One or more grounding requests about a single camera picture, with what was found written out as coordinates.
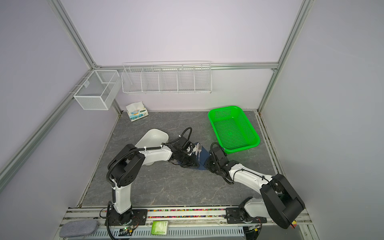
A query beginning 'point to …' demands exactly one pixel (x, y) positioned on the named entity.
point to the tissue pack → (136, 111)
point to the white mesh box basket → (100, 91)
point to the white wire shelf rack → (167, 77)
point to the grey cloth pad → (78, 228)
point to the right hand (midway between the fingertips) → (204, 164)
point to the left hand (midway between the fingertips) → (199, 168)
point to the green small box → (159, 228)
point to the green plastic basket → (234, 130)
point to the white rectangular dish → (155, 138)
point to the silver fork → (199, 148)
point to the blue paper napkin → (204, 155)
